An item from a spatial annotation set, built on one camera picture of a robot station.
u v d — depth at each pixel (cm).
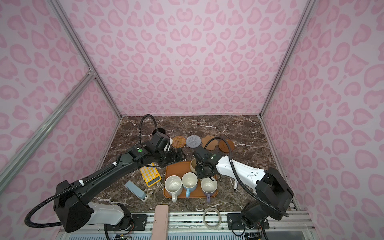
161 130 113
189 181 85
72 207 38
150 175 88
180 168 92
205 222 72
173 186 84
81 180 42
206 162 62
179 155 69
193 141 104
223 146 101
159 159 63
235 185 84
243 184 44
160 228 70
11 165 52
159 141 59
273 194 42
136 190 79
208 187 85
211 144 78
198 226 72
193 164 84
